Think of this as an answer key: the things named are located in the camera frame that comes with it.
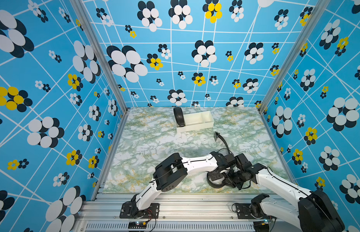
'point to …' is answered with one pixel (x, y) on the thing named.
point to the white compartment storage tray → (196, 122)
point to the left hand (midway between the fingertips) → (215, 173)
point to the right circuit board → (261, 226)
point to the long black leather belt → (179, 116)
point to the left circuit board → (137, 224)
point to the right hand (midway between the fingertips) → (223, 181)
